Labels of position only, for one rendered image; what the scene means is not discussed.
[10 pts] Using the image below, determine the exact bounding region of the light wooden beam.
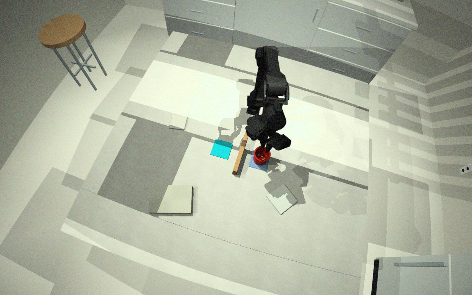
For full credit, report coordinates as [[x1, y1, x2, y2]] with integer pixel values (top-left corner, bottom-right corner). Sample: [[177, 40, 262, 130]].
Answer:
[[232, 132, 248, 175]]

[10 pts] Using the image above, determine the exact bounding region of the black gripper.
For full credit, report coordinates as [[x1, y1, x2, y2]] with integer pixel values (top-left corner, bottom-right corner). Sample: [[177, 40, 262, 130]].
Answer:
[[247, 114, 291, 153]]

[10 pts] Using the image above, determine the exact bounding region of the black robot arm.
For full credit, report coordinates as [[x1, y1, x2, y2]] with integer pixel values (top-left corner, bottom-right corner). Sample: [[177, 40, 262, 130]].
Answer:
[[245, 46, 290, 141]]

